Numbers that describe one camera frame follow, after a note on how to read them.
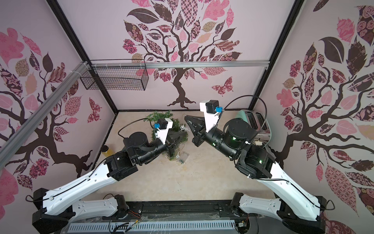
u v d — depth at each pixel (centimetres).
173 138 52
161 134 49
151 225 70
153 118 63
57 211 39
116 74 95
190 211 74
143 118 63
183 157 92
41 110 61
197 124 43
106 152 87
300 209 37
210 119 40
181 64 95
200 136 40
